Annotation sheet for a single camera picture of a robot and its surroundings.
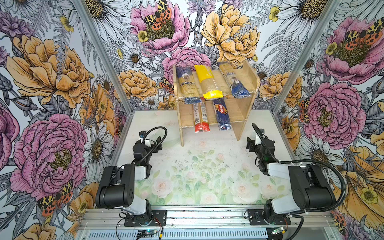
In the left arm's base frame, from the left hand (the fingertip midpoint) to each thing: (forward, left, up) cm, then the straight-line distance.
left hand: (153, 140), depth 93 cm
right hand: (-1, -62, 0) cm, 62 cm away
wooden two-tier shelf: (+15, -52, +12) cm, 56 cm away
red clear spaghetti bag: (+5, -29, +15) cm, 33 cm away
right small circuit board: (-46, -63, -9) cm, 79 cm away
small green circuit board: (-45, -4, -9) cm, 46 cm away
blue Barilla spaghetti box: (+6, -41, +16) cm, 44 cm away
